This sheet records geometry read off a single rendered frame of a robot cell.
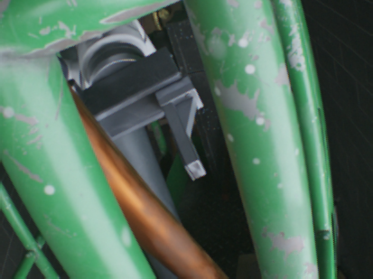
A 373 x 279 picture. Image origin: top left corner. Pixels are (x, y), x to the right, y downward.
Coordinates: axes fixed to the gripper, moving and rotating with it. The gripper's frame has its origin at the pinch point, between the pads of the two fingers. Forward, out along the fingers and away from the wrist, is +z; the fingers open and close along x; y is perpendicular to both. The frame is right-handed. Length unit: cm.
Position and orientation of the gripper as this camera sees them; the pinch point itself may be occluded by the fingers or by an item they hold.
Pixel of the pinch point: (152, 172)
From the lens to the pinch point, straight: 46.2
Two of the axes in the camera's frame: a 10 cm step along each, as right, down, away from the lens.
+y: -3.3, -5.7, -7.5
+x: 8.9, -4.5, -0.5
